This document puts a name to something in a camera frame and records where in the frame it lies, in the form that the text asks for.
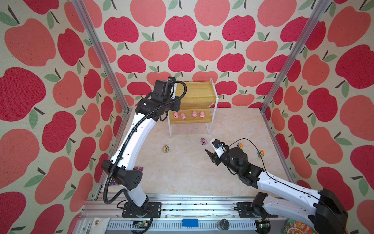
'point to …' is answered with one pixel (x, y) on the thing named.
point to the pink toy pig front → (202, 114)
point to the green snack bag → (292, 226)
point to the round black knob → (223, 224)
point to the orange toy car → (240, 145)
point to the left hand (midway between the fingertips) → (179, 102)
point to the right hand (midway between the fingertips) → (211, 148)
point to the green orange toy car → (262, 153)
